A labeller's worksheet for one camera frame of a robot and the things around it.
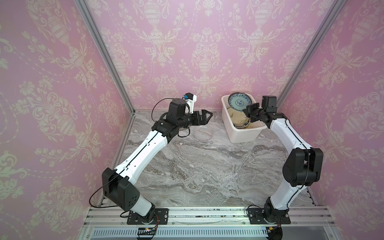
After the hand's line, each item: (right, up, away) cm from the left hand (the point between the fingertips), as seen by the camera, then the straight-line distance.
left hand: (207, 115), depth 72 cm
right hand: (+23, +6, +17) cm, 29 cm away
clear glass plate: (0, -11, +34) cm, 36 cm away
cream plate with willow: (+26, 0, +37) cm, 45 cm away
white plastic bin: (+31, -10, +22) cm, 39 cm away
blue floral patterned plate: (+23, +11, +23) cm, 34 cm away
